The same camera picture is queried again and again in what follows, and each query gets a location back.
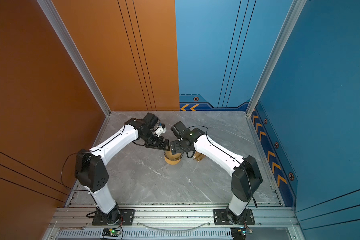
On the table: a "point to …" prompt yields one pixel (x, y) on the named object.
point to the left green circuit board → (111, 232)
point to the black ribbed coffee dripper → (168, 154)
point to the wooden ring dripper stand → (172, 162)
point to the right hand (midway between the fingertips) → (178, 148)
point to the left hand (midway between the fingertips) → (163, 146)
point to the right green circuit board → (238, 233)
